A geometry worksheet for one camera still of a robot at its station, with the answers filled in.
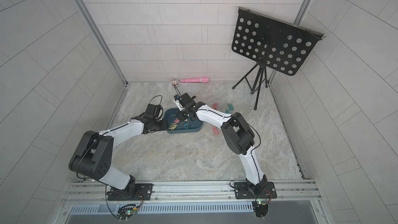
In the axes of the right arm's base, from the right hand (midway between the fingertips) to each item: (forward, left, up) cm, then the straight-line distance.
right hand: (179, 114), depth 93 cm
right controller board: (-48, -38, -9) cm, 62 cm away
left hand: (-3, +7, -4) cm, 8 cm away
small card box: (+32, +7, -2) cm, 32 cm away
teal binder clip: (+7, -33, -5) cm, 34 cm away
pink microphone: (+32, -16, -2) cm, 36 cm away
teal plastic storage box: (+2, +7, -6) cm, 9 cm away
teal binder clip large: (-8, -4, -1) cm, 9 cm away
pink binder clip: (-10, -21, -6) cm, 24 cm away
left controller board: (-46, +22, -7) cm, 51 cm away
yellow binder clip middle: (-6, +4, -3) cm, 8 cm away
